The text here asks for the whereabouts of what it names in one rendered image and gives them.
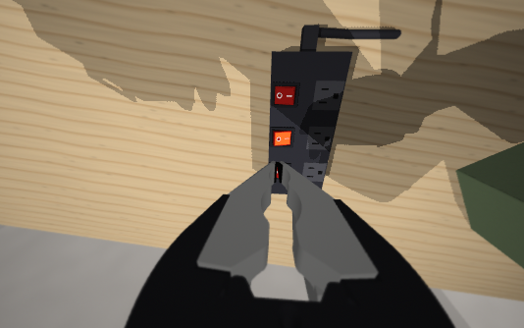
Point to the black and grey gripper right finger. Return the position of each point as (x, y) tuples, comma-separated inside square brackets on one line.
[(333, 244)]

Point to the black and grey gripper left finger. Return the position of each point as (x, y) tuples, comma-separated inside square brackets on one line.
[(229, 238)]

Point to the black power strip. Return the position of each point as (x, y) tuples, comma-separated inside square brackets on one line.
[(306, 92)]

